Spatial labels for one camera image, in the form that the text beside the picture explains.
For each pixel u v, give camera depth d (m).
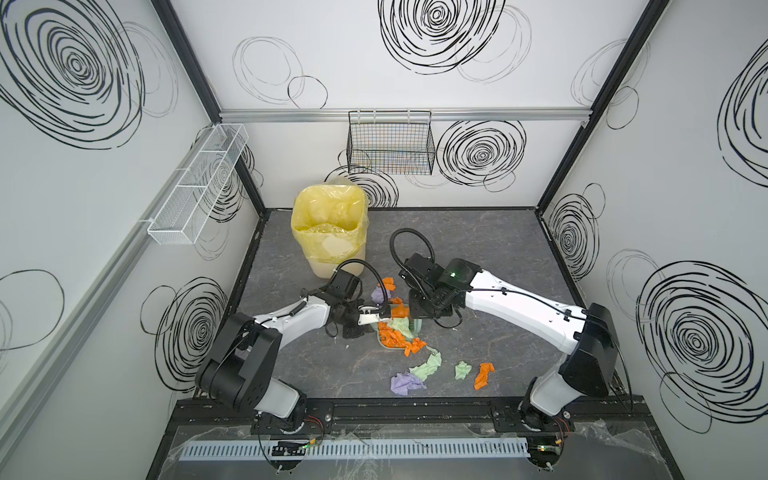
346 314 0.75
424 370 0.81
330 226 0.79
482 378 0.80
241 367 0.43
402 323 0.85
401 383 0.79
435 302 0.56
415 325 0.83
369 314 0.75
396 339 0.84
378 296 0.96
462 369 0.81
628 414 0.75
